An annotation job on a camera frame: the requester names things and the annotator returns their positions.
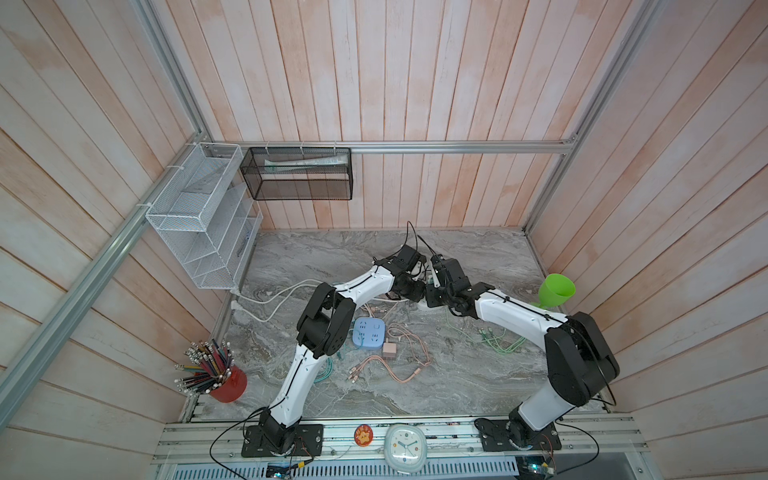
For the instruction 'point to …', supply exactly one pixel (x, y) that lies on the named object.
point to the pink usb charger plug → (389, 350)
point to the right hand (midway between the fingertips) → (430, 289)
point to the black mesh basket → (299, 173)
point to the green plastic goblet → (554, 290)
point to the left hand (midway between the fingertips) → (418, 297)
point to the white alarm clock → (405, 448)
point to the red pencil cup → (214, 372)
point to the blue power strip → (368, 332)
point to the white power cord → (292, 289)
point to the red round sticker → (363, 435)
